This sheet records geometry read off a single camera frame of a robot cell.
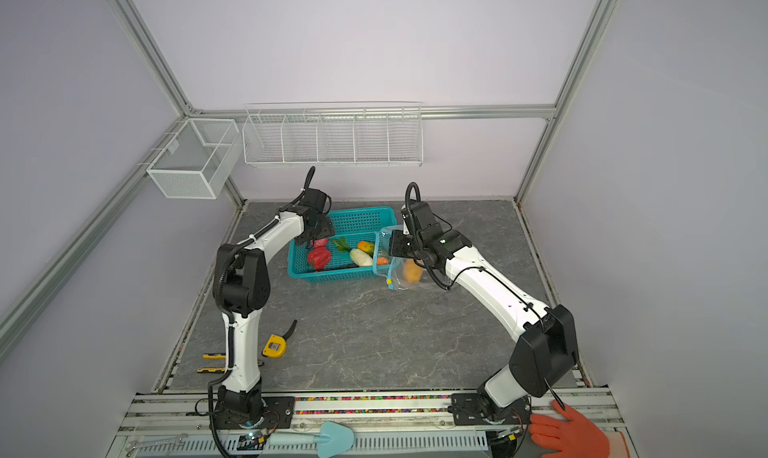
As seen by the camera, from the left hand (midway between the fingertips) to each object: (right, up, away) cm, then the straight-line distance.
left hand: (321, 233), depth 102 cm
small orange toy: (+21, -9, -8) cm, 24 cm away
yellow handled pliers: (-24, -36, -22) cm, 49 cm away
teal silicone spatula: (+11, -49, -31) cm, 59 cm away
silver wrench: (-28, -50, -30) cm, 65 cm away
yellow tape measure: (-8, -31, -19) cm, 37 cm away
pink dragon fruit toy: (0, -3, 0) cm, 3 cm away
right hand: (+25, -3, -21) cm, 33 cm away
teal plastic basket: (+10, -7, 0) cm, 12 cm away
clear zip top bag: (+27, -11, -15) cm, 33 cm away
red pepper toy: (0, -8, -3) cm, 8 cm away
